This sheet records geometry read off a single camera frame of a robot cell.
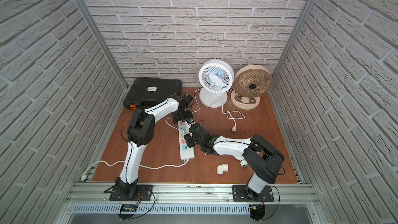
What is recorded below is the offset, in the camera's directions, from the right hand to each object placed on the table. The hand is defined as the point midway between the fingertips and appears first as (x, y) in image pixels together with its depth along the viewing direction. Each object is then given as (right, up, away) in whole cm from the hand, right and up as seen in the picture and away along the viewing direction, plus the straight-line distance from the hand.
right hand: (189, 134), depth 87 cm
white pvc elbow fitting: (+18, -16, -8) cm, 25 cm away
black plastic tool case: (-33, +26, +19) cm, 46 cm away
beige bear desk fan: (+37, +31, +4) cm, 49 cm away
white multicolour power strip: (-1, -10, -3) cm, 10 cm away
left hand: (-6, +8, +14) cm, 17 cm away
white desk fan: (+16, +33, +2) cm, 37 cm away
